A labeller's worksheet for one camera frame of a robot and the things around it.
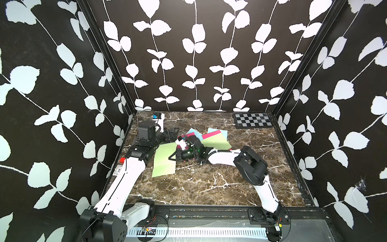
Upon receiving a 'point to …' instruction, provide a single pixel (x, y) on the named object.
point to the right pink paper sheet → (210, 134)
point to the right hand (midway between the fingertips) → (168, 157)
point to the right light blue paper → (224, 132)
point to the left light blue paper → (197, 133)
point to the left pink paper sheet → (188, 135)
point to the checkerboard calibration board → (261, 120)
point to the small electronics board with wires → (148, 231)
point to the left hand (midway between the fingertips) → (173, 126)
